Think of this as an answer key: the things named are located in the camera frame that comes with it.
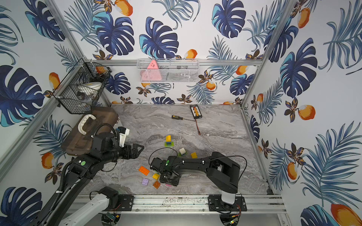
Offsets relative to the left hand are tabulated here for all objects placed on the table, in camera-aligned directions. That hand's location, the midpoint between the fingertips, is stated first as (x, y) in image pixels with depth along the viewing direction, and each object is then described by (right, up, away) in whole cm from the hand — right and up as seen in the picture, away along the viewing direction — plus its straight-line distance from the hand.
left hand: (136, 145), depth 70 cm
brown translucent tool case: (-38, +2, +12) cm, 39 cm away
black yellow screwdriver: (+19, +14, +40) cm, 46 cm away
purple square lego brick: (+2, -23, +10) cm, 25 cm away
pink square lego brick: (+15, -25, +11) cm, 32 cm away
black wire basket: (-37, +29, +11) cm, 48 cm away
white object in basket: (-29, +31, +10) cm, 44 cm away
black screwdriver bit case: (+34, +20, +45) cm, 60 cm away
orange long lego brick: (-1, -18, +15) cm, 24 cm away
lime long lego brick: (+21, -10, +20) cm, 31 cm away
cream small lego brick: (+23, -8, +20) cm, 31 cm away
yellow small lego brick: (+14, +1, +20) cm, 24 cm away
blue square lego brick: (+14, -3, +24) cm, 28 cm away
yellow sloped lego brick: (+8, -20, +11) cm, 24 cm away
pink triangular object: (+4, +42, +20) cm, 47 cm away
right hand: (+13, -23, +10) cm, 29 cm away
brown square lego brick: (+8, -24, +9) cm, 27 cm away
